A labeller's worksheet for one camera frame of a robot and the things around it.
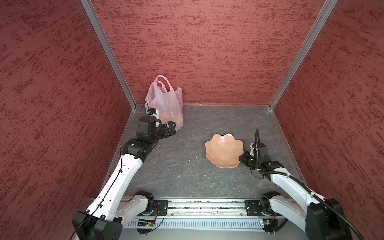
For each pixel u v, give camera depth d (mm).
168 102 965
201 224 775
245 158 773
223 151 966
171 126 666
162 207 743
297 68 952
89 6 708
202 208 758
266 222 716
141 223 724
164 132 653
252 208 742
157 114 660
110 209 383
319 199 429
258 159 656
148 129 520
